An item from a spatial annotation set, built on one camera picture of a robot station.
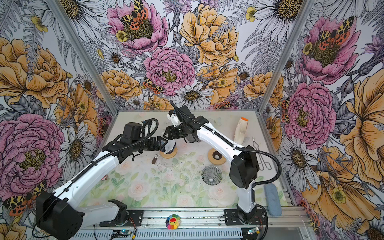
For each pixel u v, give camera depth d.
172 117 0.75
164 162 0.94
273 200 0.77
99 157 0.50
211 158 0.94
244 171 0.48
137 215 0.75
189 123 0.62
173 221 0.72
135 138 0.63
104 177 0.51
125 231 0.71
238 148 0.49
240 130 1.05
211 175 0.85
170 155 0.84
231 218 0.74
